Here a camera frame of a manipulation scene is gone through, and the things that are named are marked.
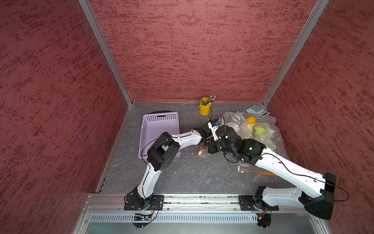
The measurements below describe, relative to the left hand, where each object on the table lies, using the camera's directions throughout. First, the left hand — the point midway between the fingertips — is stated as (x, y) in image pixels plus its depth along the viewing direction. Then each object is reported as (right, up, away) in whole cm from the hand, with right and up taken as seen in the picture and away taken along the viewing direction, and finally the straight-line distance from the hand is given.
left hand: (219, 142), depth 92 cm
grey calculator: (+36, +23, +25) cm, 49 cm away
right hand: (-11, +3, -21) cm, 24 cm away
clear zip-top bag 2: (+40, +1, +7) cm, 40 cm away
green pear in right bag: (+29, +7, +5) cm, 31 cm away
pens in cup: (-4, +30, +8) cm, 31 cm away
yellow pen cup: (-8, +22, +18) cm, 29 cm away
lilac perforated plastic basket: (-46, +11, +14) cm, 50 cm away
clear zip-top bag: (+12, +14, +4) cm, 19 cm away
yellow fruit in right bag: (+27, +14, +13) cm, 33 cm away
